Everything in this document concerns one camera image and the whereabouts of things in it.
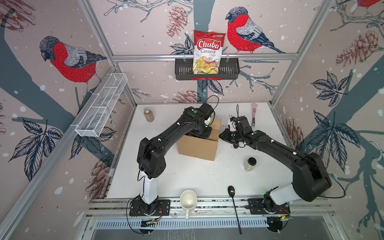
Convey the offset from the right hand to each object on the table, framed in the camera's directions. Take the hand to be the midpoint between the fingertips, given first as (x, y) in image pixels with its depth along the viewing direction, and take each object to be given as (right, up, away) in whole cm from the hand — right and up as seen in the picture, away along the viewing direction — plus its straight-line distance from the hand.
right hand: (217, 138), depth 86 cm
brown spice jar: (-47, +14, +20) cm, 53 cm away
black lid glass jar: (+17, -14, -7) cm, 23 cm away
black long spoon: (+6, -27, -9) cm, 29 cm away
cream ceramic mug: (-17, -31, -11) cm, 37 cm away
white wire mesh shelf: (-63, +12, -14) cm, 65 cm away
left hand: (-7, +2, -5) cm, 9 cm away
